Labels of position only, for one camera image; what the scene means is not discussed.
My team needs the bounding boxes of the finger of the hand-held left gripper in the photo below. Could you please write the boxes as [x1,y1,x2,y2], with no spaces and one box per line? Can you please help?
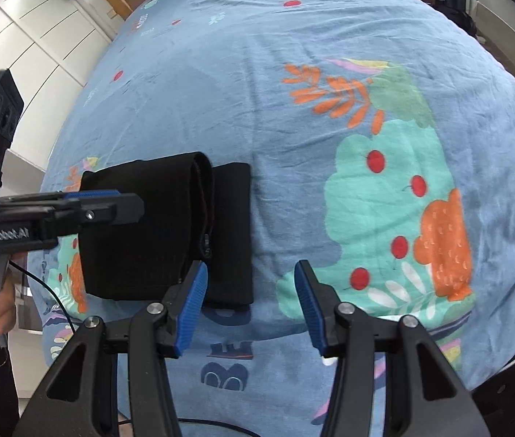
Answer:
[56,190,145,238]

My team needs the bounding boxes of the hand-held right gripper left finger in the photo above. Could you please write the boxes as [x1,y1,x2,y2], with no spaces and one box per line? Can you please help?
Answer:
[20,260,209,437]

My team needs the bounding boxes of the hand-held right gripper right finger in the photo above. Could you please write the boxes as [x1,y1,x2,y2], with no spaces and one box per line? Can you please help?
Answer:
[294,259,490,437]

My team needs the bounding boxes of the black pants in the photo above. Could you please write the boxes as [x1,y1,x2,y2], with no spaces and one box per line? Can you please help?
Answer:
[78,151,256,307]

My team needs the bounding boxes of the blue printed bedsheet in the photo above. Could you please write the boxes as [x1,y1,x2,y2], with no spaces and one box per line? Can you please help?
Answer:
[39,0,515,437]

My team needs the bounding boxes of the white wardrobe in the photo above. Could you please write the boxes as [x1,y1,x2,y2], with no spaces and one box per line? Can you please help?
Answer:
[0,0,117,183]

